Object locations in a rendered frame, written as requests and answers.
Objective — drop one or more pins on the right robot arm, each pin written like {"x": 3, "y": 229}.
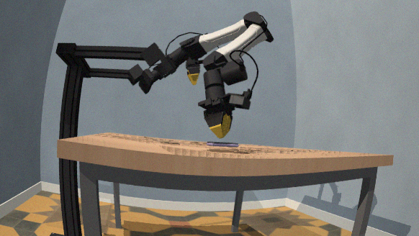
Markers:
{"x": 244, "y": 35}

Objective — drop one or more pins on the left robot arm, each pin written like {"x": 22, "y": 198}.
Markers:
{"x": 160, "y": 71}

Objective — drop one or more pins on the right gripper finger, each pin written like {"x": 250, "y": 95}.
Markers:
{"x": 227, "y": 125}
{"x": 219, "y": 130}

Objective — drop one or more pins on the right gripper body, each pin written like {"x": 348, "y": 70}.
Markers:
{"x": 216, "y": 108}

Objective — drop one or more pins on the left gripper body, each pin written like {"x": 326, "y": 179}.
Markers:
{"x": 192, "y": 68}

